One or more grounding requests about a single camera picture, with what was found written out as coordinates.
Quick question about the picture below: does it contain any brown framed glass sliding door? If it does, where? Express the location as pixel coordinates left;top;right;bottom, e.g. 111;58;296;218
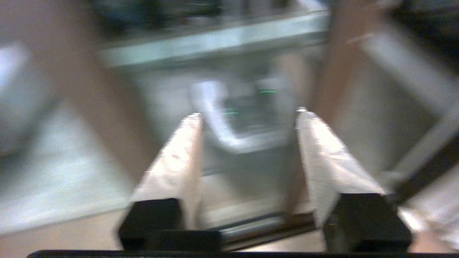
100;0;389;230

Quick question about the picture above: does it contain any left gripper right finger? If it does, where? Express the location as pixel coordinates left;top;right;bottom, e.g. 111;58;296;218
296;107;413;253

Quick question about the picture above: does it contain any brown framed fixed glass panel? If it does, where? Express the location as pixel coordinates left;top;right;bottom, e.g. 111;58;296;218
0;0;160;183

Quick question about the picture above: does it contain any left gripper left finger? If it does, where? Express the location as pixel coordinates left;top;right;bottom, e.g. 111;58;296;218
118;113;223;251

